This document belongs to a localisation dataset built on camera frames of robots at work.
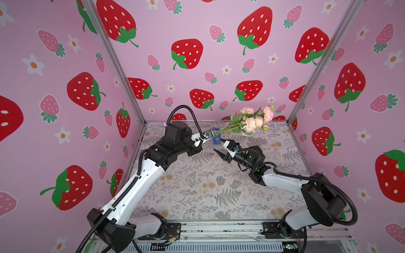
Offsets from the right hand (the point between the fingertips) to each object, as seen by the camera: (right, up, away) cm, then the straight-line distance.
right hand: (216, 145), depth 75 cm
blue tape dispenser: (+1, +2, +32) cm, 32 cm away
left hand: (-7, +5, -4) cm, 9 cm away
